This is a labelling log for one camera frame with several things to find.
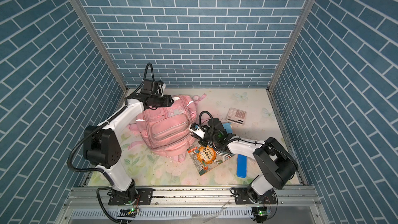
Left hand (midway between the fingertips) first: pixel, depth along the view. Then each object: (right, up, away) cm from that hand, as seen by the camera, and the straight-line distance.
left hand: (169, 103), depth 91 cm
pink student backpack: (-1, -15, -3) cm, 16 cm away
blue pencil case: (+41, -36, -9) cm, 55 cm away
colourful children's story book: (+21, -31, -4) cm, 38 cm away
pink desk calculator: (+42, -9, +12) cm, 45 cm away
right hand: (+14, -16, -5) cm, 22 cm away
